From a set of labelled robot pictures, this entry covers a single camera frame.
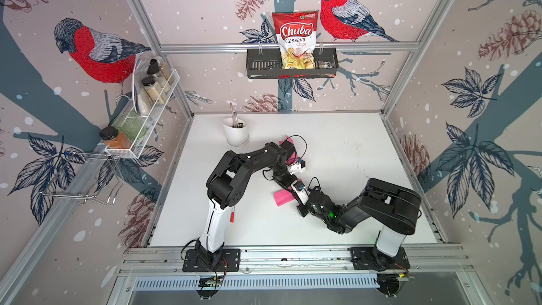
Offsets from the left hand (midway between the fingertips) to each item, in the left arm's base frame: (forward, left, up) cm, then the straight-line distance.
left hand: (294, 186), depth 91 cm
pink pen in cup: (+32, +30, +11) cm, 45 cm away
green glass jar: (+7, +57, +34) cm, 67 cm away
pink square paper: (-5, +5, 0) cm, 7 cm away
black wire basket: (+45, +13, +32) cm, 57 cm away
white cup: (+23, +28, +6) cm, 37 cm away
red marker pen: (-13, +26, -1) cm, 29 cm away
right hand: (-3, 0, -1) cm, 3 cm away
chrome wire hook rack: (-13, +59, +34) cm, 70 cm away
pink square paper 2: (+7, +1, +13) cm, 15 cm away
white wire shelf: (+12, +53, +35) cm, 64 cm away
